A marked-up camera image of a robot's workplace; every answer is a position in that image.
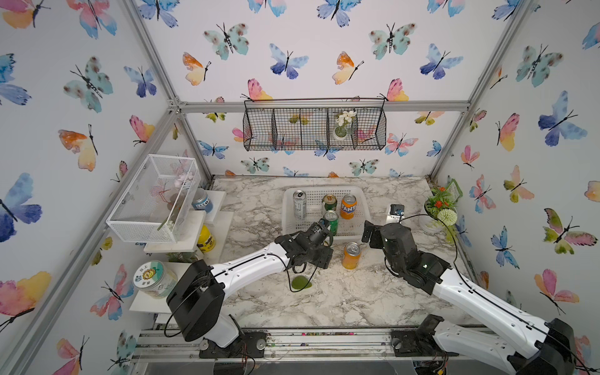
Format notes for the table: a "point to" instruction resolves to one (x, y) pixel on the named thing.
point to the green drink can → (333, 216)
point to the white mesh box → (160, 201)
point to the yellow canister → (205, 241)
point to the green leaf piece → (299, 282)
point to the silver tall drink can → (299, 205)
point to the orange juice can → (351, 255)
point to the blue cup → (201, 201)
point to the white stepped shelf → (219, 219)
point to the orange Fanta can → (348, 206)
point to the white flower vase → (343, 131)
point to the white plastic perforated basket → (348, 230)
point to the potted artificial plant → (440, 212)
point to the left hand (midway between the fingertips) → (325, 251)
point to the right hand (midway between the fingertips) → (380, 221)
